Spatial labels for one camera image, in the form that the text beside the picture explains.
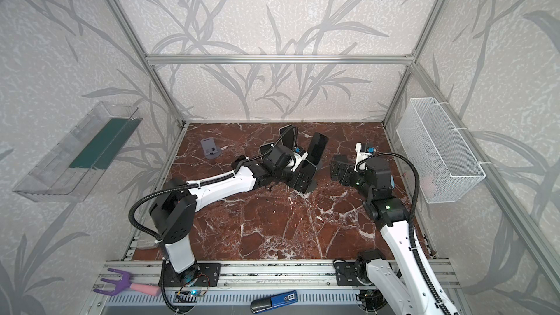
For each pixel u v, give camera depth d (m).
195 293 0.71
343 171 0.65
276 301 0.66
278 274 0.75
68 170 0.64
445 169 0.60
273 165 0.67
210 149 1.03
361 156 0.65
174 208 0.46
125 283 0.73
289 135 1.21
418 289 0.40
